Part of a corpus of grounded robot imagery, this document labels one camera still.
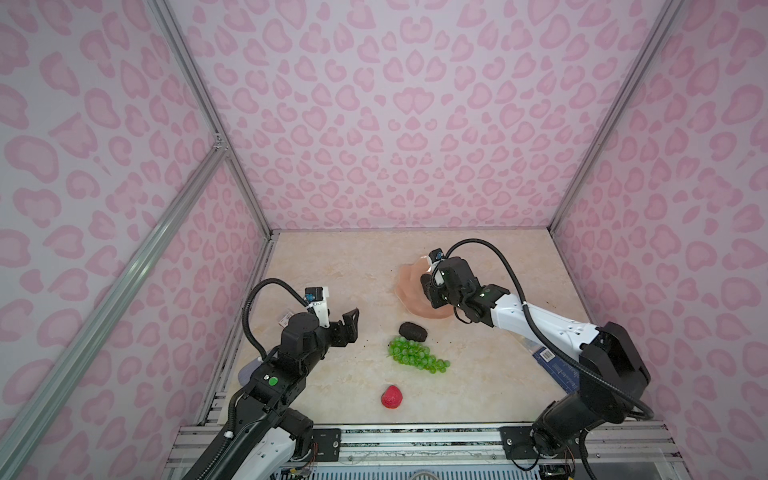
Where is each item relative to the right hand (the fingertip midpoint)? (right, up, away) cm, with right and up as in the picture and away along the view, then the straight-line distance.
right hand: (432, 282), depth 86 cm
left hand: (-23, -5, -12) cm, 27 cm away
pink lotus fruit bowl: (-5, -5, +14) cm, 16 cm away
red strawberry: (-12, -29, -10) cm, 32 cm away
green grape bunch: (-6, -20, -2) cm, 21 cm away
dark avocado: (-6, -15, +4) cm, 17 cm away
